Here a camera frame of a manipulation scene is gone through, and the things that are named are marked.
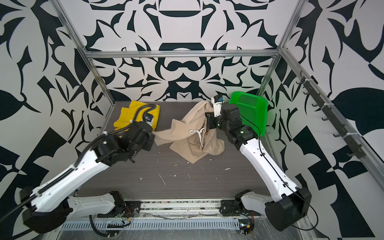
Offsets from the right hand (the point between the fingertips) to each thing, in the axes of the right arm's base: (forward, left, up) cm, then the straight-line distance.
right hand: (207, 113), depth 73 cm
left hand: (-9, +27, 0) cm, 29 cm away
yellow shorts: (+22, +55, -26) cm, 65 cm away
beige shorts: (-7, +10, -10) cm, 16 cm away
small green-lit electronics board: (-43, -17, -32) cm, 56 cm away
